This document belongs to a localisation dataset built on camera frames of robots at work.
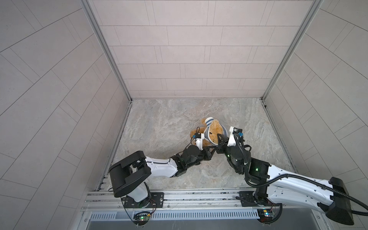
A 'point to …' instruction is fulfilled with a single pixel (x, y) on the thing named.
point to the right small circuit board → (266, 215)
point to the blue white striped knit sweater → (206, 133)
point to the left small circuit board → (142, 217)
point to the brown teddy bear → (214, 128)
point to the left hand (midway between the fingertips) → (220, 150)
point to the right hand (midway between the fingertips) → (214, 136)
